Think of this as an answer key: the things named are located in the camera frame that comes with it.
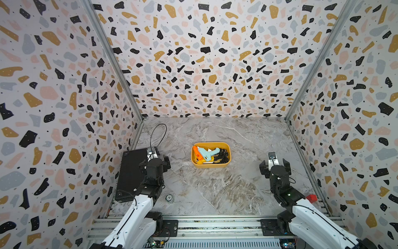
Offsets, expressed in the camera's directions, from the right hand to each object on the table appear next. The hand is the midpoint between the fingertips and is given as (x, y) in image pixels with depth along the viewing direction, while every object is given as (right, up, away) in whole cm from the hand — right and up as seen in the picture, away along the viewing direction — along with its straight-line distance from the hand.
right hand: (275, 161), depth 82 cm
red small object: (+16, -18, -5) cm, 25 cm away
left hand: (-64, +2, 0) cm, 64 cm away
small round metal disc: (-56, -18, -3) cm, 59 cm away
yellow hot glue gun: (-40, -2, +10) cm, 41 cm away
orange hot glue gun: (-42, +3, +10) cm, 44 cm away
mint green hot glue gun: (-36, +2, +10) cm, 38 cm away
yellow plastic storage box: (-27, -1, +13) cm, 30 cm away
